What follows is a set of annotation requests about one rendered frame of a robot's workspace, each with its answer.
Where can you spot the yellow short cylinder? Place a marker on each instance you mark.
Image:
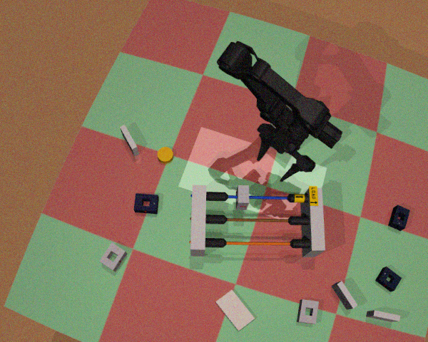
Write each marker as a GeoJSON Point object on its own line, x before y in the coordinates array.
{"type": "Point", "coordinates": [165, 155]}

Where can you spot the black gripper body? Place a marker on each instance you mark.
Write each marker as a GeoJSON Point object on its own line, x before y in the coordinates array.
{"type": "Point", "coordinates": [302, 161]}

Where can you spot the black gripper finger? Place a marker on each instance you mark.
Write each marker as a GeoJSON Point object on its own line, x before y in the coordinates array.
{"type": "Point", "coordinates": [264, 147]}
{"type": "Point", "coordinates": [291, 171]}

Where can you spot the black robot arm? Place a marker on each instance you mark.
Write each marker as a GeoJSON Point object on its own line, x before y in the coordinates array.
{"type": "Point", "coordinates": [273, 93]}

